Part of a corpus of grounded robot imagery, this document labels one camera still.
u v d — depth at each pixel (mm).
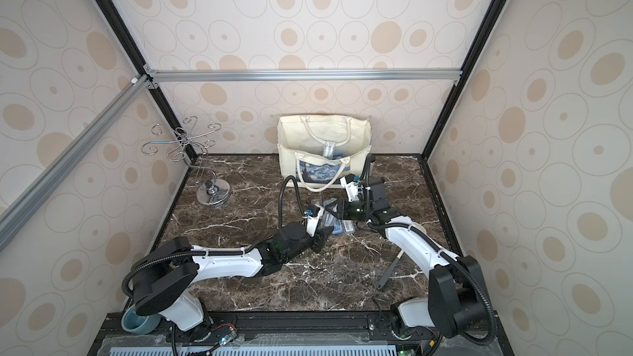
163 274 472
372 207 651
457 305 416
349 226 944
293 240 619
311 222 701
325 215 810
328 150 1029
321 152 1029
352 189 761
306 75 917
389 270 852
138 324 732
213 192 1035
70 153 625
